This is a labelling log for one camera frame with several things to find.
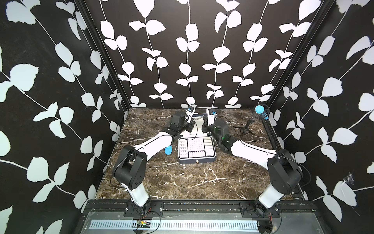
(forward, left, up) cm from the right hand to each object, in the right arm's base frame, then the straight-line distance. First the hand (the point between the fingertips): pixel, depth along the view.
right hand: (202, 114), depth 84 cm
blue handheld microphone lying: (-12, +21, -21) cm, 32 cm away
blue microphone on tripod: (+3, -34, +2) cm, 34 cm away
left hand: (+2, +6, -4) cm, 7 cm away
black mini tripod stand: (+1, -30, -18) cm, 35 cm away
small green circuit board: (-51, +30, -26) cm, 65 cm away
